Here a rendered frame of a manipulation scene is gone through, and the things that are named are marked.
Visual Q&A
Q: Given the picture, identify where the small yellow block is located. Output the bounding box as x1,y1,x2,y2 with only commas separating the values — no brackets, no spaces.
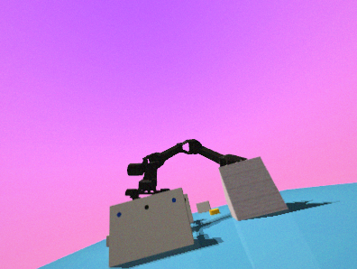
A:
209,208,220,216

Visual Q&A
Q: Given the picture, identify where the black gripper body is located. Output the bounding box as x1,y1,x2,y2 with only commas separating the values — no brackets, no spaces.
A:
125,174,170,197

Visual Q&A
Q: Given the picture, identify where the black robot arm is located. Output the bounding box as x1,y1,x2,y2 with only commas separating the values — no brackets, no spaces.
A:
127,139,248,190

